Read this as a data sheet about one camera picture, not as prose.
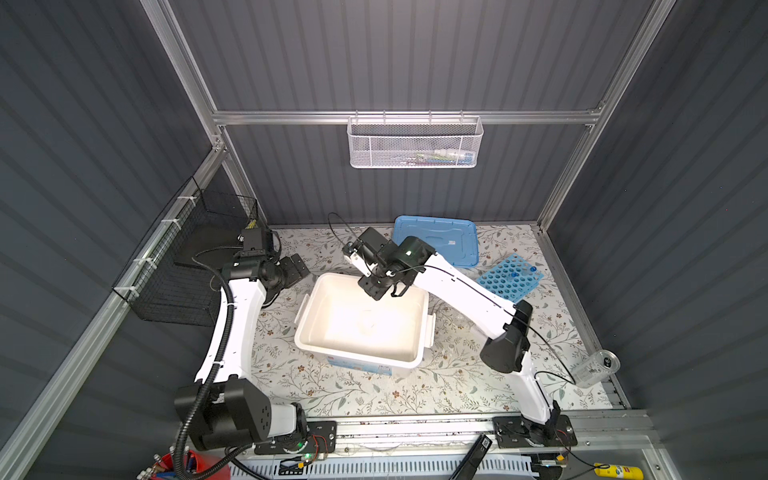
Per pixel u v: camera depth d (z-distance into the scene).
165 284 0.69
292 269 0.72
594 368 0.73
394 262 0.54
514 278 0.97
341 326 0.91
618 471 0.67
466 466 0.67
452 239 1.16
